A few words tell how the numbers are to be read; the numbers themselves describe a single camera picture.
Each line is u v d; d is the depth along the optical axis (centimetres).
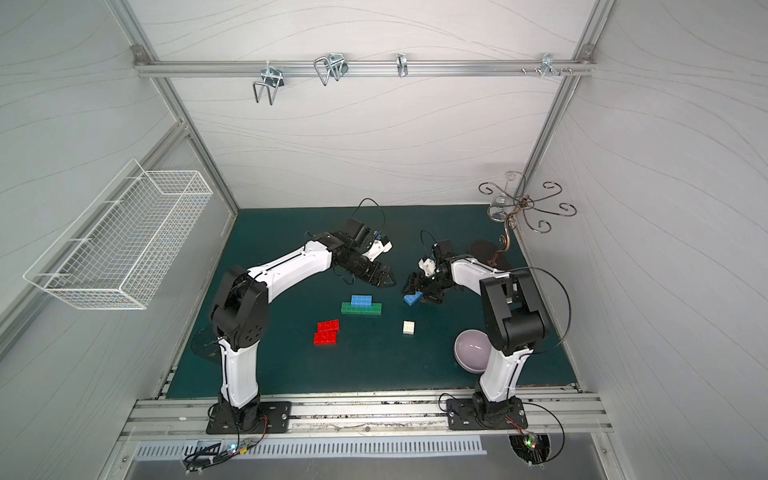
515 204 79
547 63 76
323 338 86
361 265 78
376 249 83
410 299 93
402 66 78
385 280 80
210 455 66
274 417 73
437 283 82
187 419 75
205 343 73
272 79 78
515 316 50
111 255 66
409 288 88
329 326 88
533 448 72
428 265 91
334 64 75
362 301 91
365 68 82
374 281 79
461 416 73
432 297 86
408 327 88
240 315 51
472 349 82
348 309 91
